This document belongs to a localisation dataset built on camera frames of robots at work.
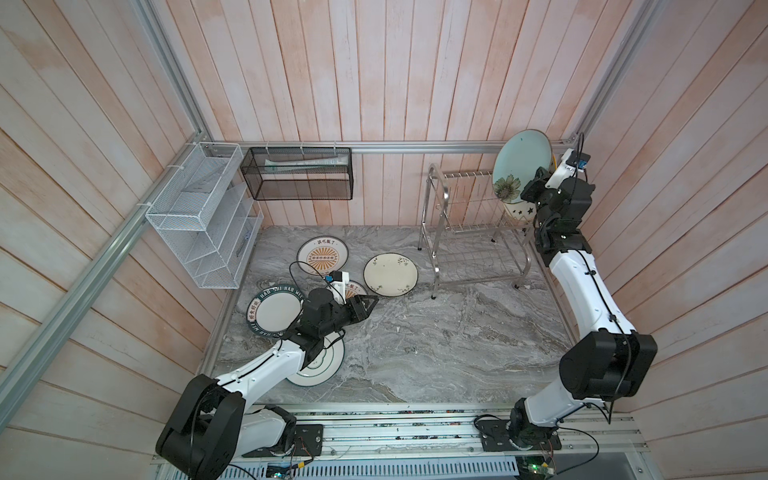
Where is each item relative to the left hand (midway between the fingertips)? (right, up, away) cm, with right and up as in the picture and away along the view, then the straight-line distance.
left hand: (376, 305), depth 81 cm
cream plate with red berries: (+5, +7, +25) cm, 27 cm away
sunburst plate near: (-8, +3, +21) cm, 22 cm away
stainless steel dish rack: (+35, +23, +33) cm, 54 cm away
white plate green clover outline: (-15, -18, +5) cm, 24 cm away
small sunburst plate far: (-21, +15, +30) cm, 40 cm away
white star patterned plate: (+43, +27, +4) cm, 51 cm away
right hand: (+41, +36, -7) cm, 56 cm away
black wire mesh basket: (-27, +43, +23) cm, 56 cm away
